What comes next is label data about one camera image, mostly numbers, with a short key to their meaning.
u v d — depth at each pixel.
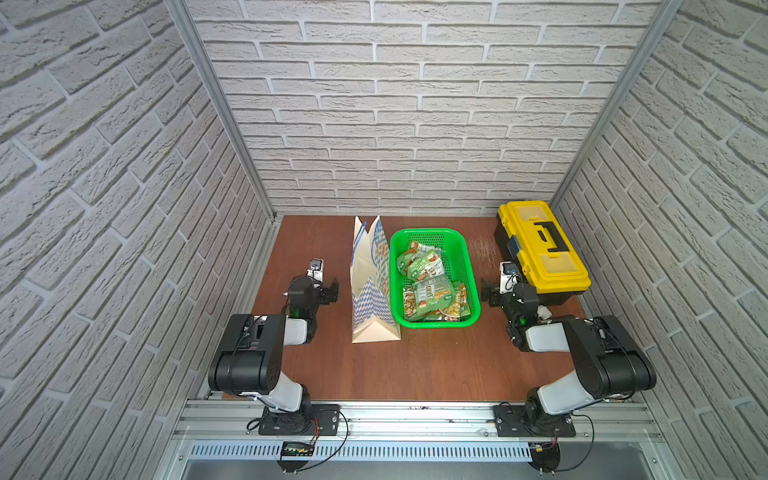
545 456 0.69
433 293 0.89
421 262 0.97
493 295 0.83
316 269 0.81
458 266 0.98
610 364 0.45
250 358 0.45
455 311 0.87
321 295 0.83
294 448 0.72
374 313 0.81
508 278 0.79
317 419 0.73
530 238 0.92
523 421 0.72
